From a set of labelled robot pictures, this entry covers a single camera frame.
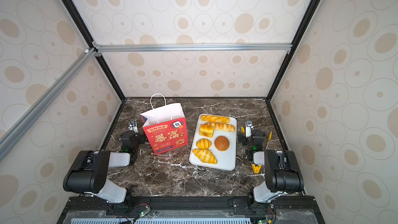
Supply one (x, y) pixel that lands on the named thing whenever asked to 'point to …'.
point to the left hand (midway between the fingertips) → (139, 128)
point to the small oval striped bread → (203, 143)
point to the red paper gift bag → (166, 126)
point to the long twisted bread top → (215, 118)
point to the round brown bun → (221, 143)
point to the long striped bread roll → (222, 127)
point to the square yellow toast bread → (207, 129)
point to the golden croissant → (205, 155)
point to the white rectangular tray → (226, 159)
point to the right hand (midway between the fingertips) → (247, 130)
